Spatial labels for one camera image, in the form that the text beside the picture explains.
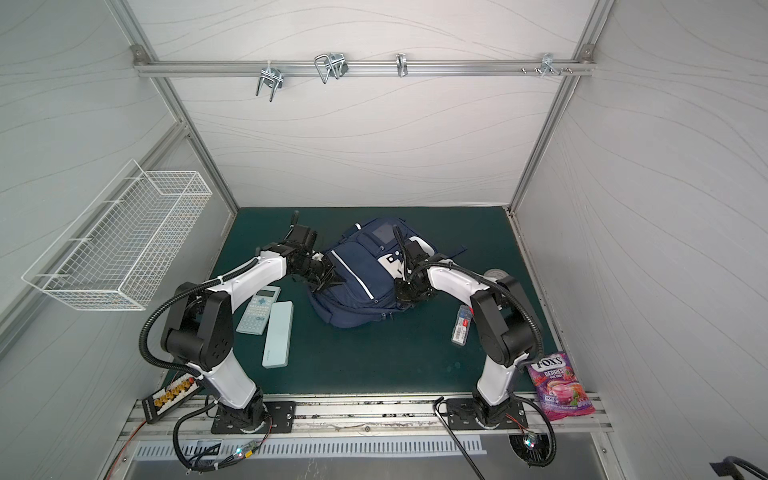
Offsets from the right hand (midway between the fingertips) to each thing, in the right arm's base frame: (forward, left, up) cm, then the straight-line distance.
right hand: (402, 292), depth 92 cm
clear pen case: (-10, -18, -3) cm, 21 cm away
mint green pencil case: (-18, +35, -2) cm, 40 cm away
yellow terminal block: (-34, +60, -1) cm, 69 cm away
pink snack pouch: (-26, -42, -3) cm, 49 cm away
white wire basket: (-8, +66, +29) cm, 73 cm away
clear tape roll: (+8, -30, 0) cm, 31 cm away
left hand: (+1, +15, +7) cm, 17 cm away
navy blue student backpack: (-3, +10, +3) cm, 11 cm away
